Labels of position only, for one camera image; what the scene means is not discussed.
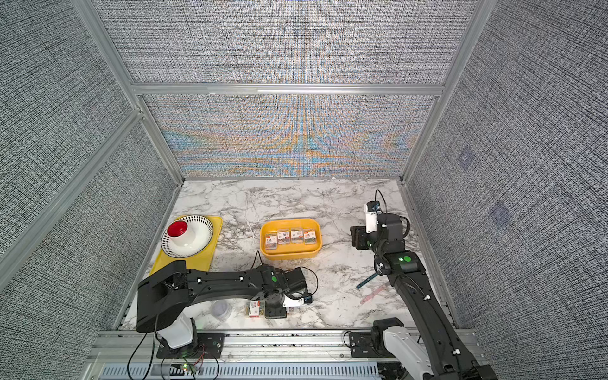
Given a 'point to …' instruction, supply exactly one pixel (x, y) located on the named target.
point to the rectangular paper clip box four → (283, 237)
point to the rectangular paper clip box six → (297, 236)
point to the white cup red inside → (178, 231)
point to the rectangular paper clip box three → (271, 241)
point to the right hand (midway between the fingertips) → (362, 221)
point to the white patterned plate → (202, 230)
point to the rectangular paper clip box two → (255, 309)
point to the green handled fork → (366, 280)
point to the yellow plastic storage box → (294, 251)
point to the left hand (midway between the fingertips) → (283, 304)
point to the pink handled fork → (373, 294)
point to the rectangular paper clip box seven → (309, 237)
